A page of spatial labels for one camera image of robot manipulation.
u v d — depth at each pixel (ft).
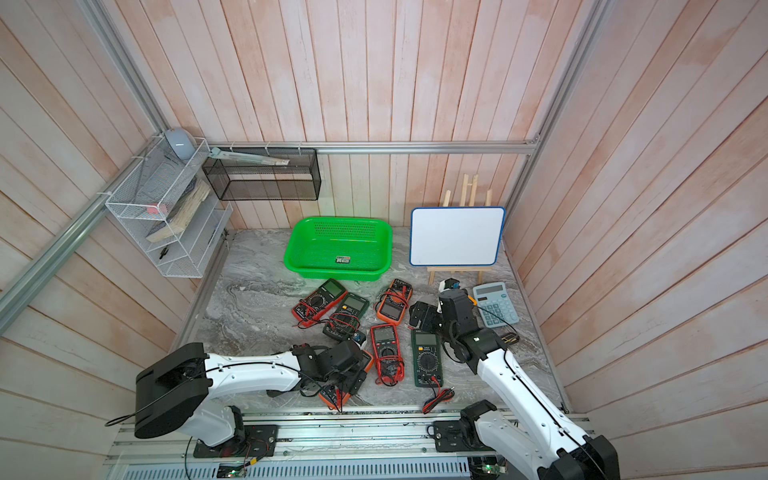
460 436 2.39
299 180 3.51
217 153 2.97
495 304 3.16
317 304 3.12
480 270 3.34
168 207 2.43
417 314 2.39
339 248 3.75
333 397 2.54
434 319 2.35
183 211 2.63
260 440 2.41
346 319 3.03
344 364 2.13
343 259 3.63
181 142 2.70
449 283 2.39
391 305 3.10
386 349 2.75
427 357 2.80
